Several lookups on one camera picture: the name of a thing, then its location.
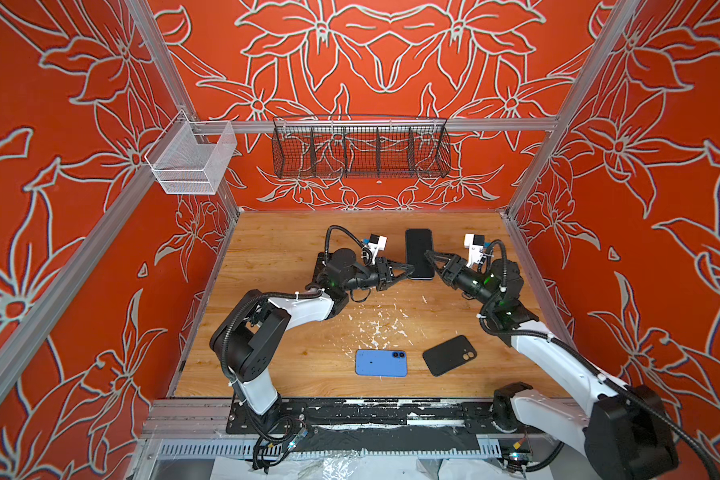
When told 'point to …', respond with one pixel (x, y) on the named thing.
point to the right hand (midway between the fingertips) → (423, 256)
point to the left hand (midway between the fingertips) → (413, 269)
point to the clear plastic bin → (191, 157)
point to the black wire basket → (305, 147)
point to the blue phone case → (377, 362)
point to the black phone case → (449, 354)
